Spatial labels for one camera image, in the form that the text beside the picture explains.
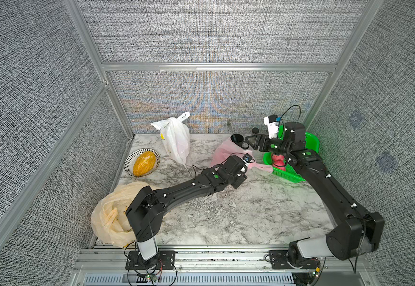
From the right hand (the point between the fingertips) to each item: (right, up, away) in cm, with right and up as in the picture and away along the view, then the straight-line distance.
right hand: (251, 133), depth 75 cm
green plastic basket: (+46, -2, +34) cm, 57 cm away
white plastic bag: (-35, +1, +23) cm, 42 cm away
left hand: (-2, -16, +6) cm, 18 cm away
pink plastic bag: (-7, -6, +27) cm, 28 cm away
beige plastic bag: (-60, -37, +1) cm, 70 cm away
